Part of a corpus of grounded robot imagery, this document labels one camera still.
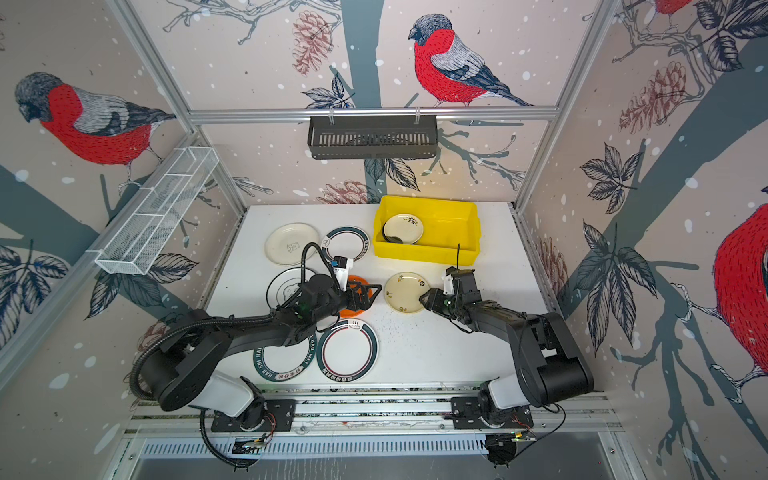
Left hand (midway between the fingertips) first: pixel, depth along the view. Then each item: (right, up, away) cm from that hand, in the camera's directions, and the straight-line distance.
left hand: (371, 287), depth 83 cm
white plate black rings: (-31, -1, +15) cm, 34 cm away
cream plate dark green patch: (+12, +17, +28) cm, 35 cm away
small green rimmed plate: (-12, +12, +28) cm, 33 cm away
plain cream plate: (-35, +11, +27) cm, 45 cm away
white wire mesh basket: (-57, +16, -9) cm, 60 cm away
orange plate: (-5, -6, -5) cm, 9 cm away
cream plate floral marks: (+10, -4, +14) cm, 18 cm away
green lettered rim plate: (-24, -21, -2) cm, 32 cm away
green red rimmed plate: (-7, -19, 0) cm, 20 cm away
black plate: (+5, +13, +27) cm, 30 cm away
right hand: (+16, -7, +9) cm, 19 cm away
